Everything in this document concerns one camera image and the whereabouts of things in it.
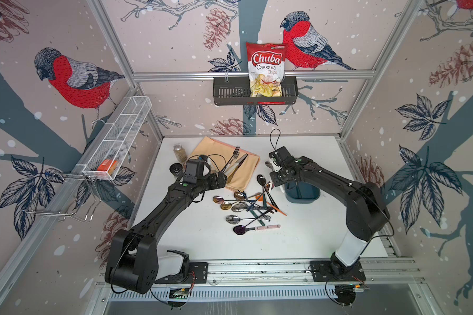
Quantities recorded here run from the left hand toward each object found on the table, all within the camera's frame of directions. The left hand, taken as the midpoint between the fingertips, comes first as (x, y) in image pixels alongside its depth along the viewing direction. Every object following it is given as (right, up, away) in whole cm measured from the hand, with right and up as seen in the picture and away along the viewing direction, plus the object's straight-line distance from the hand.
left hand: (221, 174), depth 86 cm
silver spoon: (+5, -20, -1) cm, 20 cm away
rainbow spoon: (-2, -13, +6) cm, 15 cm away
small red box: (-38, +6, -19) cm, 43 cm away
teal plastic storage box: (+39, -10, +9) cm, 41 cm away
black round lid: (-23, +2, +7) cm, 24 cm away
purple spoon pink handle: (+8, -24, -3) cm, 25 cm away
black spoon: (+19, -5, +13) cm, 24 cm away
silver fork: (+5, +8, +25) cm, 26 cm away
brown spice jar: (-25, +10, +18) cm, 32 cm away
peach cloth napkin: (+8, +2, +21) cm, 23 cm away
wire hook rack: (-42, -2, -30) cm, 51 cm away
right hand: (+25, -2, +6) cm, 26 cm away
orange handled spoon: (+18, -12, +7) cm, 23 cm away
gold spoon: (+2, -15, +4) cm, 16 cm away
